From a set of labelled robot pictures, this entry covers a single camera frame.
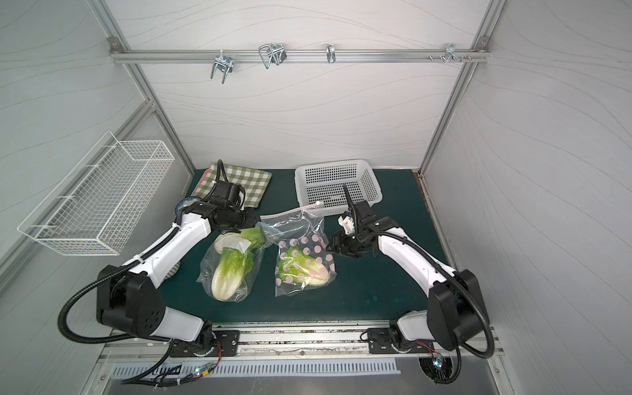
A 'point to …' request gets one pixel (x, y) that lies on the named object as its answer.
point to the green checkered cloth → (253, 182)
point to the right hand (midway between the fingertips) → (332, 249)
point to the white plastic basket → (322, 181)
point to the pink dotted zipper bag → (305, 229)
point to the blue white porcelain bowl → (184, 202)
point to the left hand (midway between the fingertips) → (254, 220)
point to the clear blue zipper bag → (211, 257)
